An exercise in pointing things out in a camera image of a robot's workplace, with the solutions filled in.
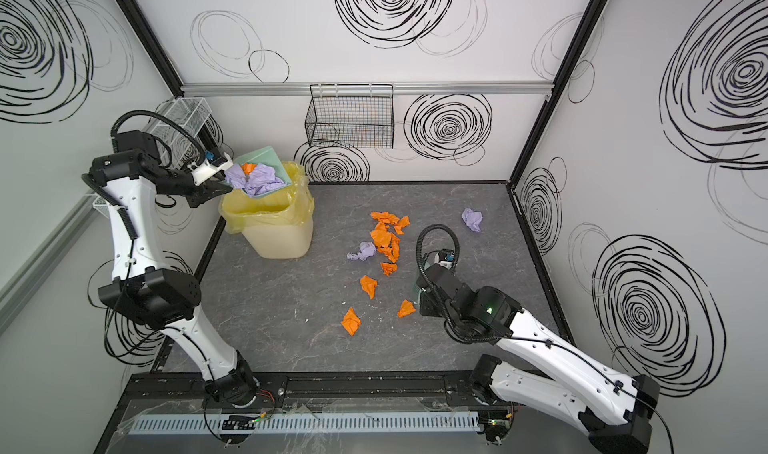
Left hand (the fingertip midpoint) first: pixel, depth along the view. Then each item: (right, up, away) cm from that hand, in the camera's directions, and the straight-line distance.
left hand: (223, 181), depth 76 cm
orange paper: (+32, -39, +8) cm, 51 cm away
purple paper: (+35, -21, +21) cm, 46 cm away
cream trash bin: (+10, -17, +14) cm, 24 cm away
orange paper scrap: (+43, -20, +24) cm, 53 cm away
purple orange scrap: (+5, +4, +2) cm, 7 cm away
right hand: (+50, -29, -5) cm, 58 cm away
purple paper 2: (+10, 0, -1) cm, 10 cm away
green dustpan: (+9, +7, +6) cm, 13 cm away
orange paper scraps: (+42, -11, +30) cm, 53 cm away
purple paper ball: (+73, -11, +30) cm, 80 cm away
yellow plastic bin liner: (+16, -6, +5) cm, 18 cm away
